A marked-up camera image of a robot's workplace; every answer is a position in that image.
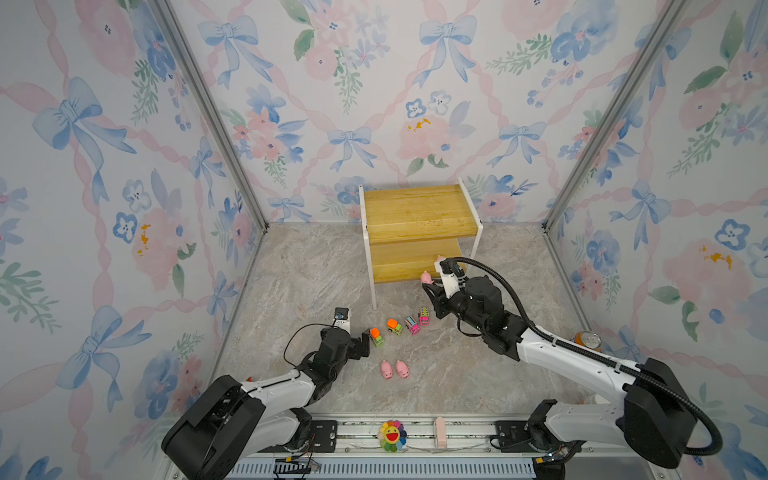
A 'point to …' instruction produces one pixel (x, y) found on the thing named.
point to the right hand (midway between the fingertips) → (427, 280)
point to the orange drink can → (588, 339)
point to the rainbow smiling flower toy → (392, 436)
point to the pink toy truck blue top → (412, 325)
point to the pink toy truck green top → (424, 318)
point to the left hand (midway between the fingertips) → (356, 327)
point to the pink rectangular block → (441, 434)
